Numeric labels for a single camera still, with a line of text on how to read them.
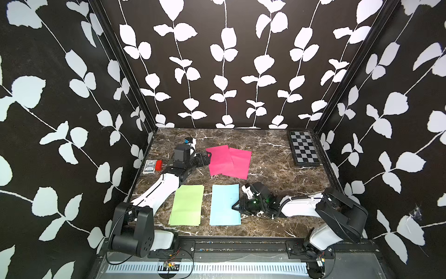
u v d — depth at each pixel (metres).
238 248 0.75
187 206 0.87
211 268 0.70
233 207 0.82
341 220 0.45
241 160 1.05
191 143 0.79
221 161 1.08
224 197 0.90
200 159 0.77
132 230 0.41
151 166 0.99
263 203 0.69
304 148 1.08
